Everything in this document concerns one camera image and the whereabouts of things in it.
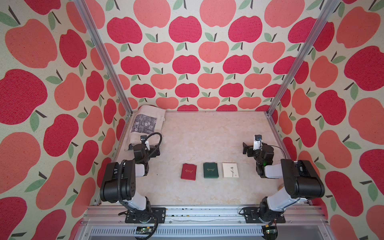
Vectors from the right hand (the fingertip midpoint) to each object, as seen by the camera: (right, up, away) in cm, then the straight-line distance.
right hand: (253, 145), depth 94 cm
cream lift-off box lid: (-17, -14, -8) cm, 23 cm away
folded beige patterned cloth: (-72, +17, +14) cm, 75 cm away
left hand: (-65, -1, +1) cm, 65 cm away
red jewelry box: (-42, -15, -8) cm, 45 cm away
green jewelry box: (-29, -14, -8) cm, 33 cm away
